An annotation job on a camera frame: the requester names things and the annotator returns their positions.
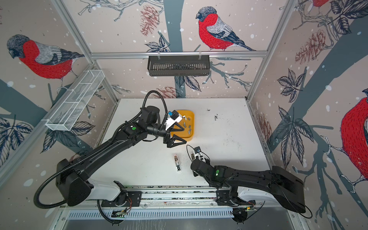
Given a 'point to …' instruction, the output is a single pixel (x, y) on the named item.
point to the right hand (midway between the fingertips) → (192, 164)
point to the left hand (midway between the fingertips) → (183, 136)
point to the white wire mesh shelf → (70, 107)
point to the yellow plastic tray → (188, 123)
